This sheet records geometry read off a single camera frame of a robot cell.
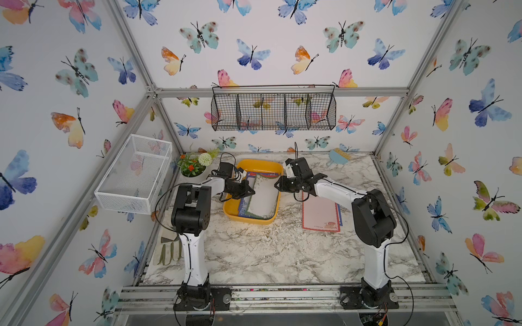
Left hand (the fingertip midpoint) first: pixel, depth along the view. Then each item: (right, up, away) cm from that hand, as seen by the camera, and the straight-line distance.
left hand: (256, 189), depth 101 cm
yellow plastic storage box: (-12, -8, -3) cm, 15 cm away
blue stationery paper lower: (-6, -8, -3) cm, 10 cm away
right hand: (+10, +4, -7) cm, 12 cm away
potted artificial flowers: (-29, +12, -5) cm, 31 cm away
